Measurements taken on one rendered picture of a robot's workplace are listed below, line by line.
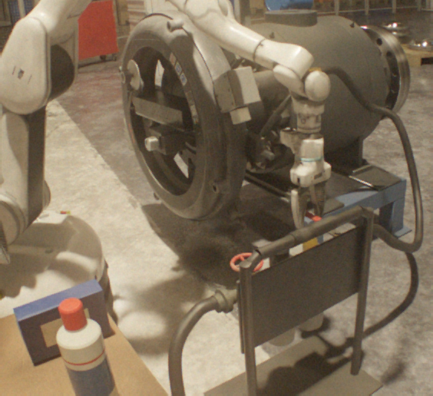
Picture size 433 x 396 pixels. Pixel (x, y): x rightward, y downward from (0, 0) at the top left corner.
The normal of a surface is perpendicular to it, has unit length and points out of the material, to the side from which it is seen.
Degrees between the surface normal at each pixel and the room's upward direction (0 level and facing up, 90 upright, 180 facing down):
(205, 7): 76
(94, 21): 90
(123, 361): 0
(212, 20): 82
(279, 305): 90
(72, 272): 48
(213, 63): 53
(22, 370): 0
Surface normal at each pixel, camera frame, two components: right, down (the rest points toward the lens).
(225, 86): -0.84, 0.28
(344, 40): 0.31, -0.47
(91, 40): 0.59, 0.29
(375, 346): -0.07, -0.91
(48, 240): -0.15, 0.14
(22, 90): -0.09, 0.43
